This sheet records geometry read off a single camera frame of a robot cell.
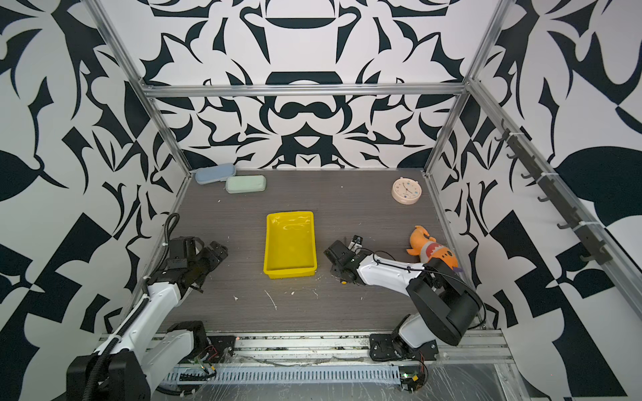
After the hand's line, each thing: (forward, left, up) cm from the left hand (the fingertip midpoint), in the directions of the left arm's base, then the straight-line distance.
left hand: (216, 252), depth 87 cm
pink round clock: (+28, -75, -4) cm, 80 cm away
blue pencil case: (+41, +11, -4) cm, 43 cm away
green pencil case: (+35, -3, -3) cm, 35 cm away
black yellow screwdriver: (-10, -43, -5) cm, 45 cm away
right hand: (-4, -42, -6) cm, 43 cm away
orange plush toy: (-2, -73, +1) cm, 73 cm away
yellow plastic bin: (+3, -25, -6) cm, 26 cm away
